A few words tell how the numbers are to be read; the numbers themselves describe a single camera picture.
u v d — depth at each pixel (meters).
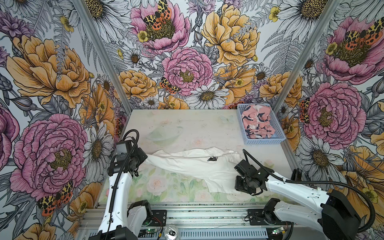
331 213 0.40
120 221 0.40
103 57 0.89
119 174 0.49
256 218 0.73
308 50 0.87
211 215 0.76
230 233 0.65
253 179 0.61
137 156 0.68
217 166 0.89
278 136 1.02
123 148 0.60
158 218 0.73
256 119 1.10
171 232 0.59
